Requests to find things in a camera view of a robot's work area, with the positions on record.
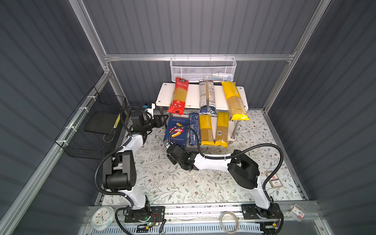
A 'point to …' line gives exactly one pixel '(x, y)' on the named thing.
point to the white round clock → (102, 218)
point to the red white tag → (297, 212)
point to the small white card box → (274, 180)
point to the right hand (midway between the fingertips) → (173, 148)
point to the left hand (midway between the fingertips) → (168, 116)
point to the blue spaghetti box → (195, 122)
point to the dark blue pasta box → (178, 135)
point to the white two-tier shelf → (165, 95)
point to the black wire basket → (89, 133)
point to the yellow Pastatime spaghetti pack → (206, 129)
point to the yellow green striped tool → (117, 121)
